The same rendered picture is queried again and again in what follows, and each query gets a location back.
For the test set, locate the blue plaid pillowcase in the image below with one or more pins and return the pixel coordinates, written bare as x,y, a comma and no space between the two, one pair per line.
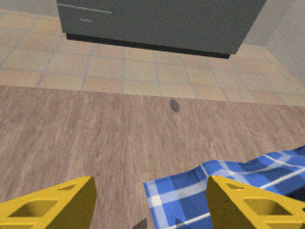
179,201

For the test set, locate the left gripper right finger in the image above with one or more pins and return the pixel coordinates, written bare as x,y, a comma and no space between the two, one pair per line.
236,205

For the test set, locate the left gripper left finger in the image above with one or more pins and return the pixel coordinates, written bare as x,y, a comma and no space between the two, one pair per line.
69,205

